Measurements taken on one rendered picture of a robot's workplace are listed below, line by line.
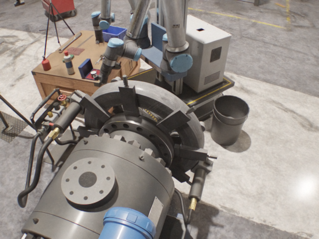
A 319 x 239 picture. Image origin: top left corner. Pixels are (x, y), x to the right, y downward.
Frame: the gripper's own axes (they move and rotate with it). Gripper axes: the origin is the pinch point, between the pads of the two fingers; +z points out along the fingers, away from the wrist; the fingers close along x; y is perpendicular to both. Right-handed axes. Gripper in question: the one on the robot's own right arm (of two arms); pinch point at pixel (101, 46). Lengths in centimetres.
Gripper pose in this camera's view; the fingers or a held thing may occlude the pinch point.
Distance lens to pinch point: 257.1
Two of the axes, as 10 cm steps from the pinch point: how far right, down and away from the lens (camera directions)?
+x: 9.8, 1.3, -1.3
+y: -1.8, 6.9, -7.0
